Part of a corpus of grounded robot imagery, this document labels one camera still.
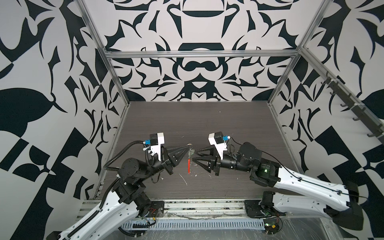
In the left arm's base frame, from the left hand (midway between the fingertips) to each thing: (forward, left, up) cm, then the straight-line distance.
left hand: (189, 146), depth 53 cm
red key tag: (-4, 0, -8) cm, 9 cm away
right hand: (-2, -3, -5) cm, 6 cm away
